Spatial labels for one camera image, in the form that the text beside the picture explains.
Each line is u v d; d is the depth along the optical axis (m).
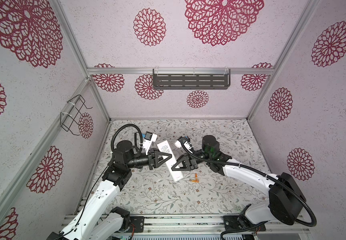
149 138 0.59
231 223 0.73
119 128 0.51
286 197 0.42
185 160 0.62
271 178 0.45
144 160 0.58
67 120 0.74
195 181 0.88
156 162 0.59
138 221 0.75
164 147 0.62
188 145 0.66
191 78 0.95
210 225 0.75
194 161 0.60
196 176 0.90
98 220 0.42
